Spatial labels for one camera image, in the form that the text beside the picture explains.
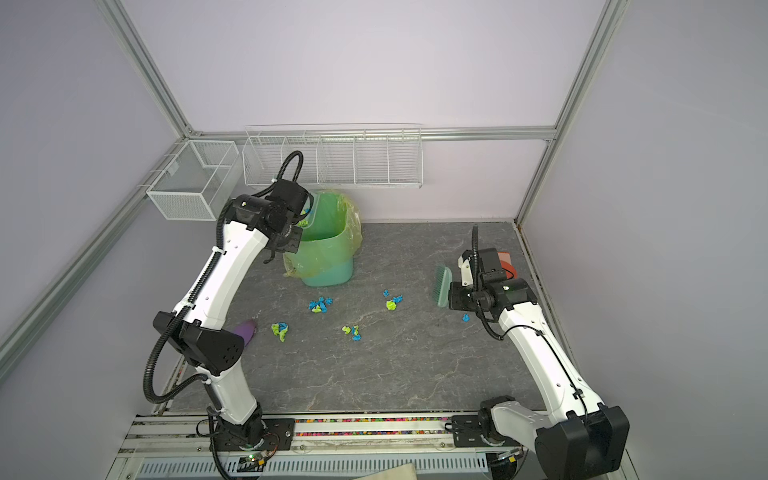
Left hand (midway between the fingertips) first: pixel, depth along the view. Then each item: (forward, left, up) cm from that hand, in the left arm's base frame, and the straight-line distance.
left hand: (280, 244), depth 76 cm
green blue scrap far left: (-10, +7, -28) cm, 31 cm away
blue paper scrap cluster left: (-3, -5, -28) cm, 29 cm away
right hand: (-13, -45, -11) cm, 48 cm away
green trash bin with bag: (+5, -12, -3) cm, 14 cm away
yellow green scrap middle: (-4, -28, -28) cm, 40 cm away
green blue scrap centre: (-13, -16, -29) cm, 35 cm away
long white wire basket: (+37, -16, +1) cm, 40 cm away
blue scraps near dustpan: (-3, -29, -27) cm, 40 cm away
